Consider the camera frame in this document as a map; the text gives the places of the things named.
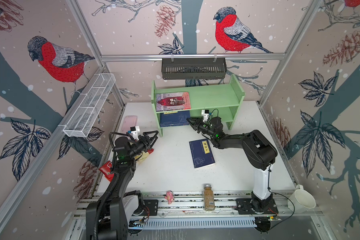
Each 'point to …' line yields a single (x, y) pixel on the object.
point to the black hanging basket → (194, 68)
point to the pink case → (128, 122)
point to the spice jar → (209, 204)
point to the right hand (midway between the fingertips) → (186, 121)
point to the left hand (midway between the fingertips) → (157, 135)
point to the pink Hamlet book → (172, 101)
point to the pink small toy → (169, 196)
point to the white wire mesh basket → (80, 123)
